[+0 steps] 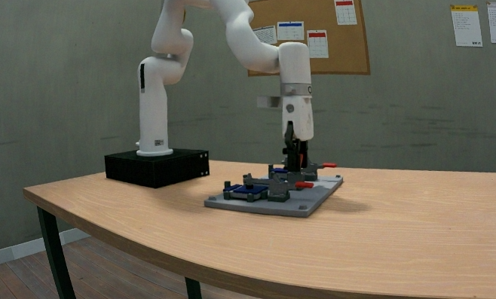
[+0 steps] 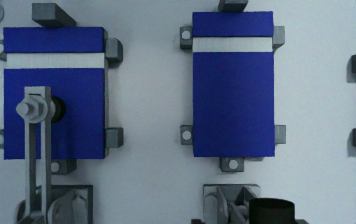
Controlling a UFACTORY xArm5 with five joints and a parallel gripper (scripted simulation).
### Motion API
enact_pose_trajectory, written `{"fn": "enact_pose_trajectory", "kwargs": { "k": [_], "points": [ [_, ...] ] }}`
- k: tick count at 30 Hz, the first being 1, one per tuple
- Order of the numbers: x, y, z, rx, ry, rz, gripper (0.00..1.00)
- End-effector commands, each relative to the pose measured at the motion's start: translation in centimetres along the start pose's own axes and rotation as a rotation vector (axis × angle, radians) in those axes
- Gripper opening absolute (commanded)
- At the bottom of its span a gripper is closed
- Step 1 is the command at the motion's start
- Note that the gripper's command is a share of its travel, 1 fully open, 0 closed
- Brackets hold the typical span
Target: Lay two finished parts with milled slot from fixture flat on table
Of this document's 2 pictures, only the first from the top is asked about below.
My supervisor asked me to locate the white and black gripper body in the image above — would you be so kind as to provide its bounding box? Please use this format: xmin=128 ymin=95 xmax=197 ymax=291
xmin=281 ymin=96 xmax=314 ymax=142

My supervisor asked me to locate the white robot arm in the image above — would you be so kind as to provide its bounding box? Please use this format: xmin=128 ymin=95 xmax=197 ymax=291
xmin=136 ymin=0 xmax=312 ymax=157

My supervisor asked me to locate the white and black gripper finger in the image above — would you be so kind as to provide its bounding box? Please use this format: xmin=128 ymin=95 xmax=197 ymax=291
xmin=285 ymin=121 xmax=301 ymax=172
xmin=299 ymin=140 xmax=308 ymax=168

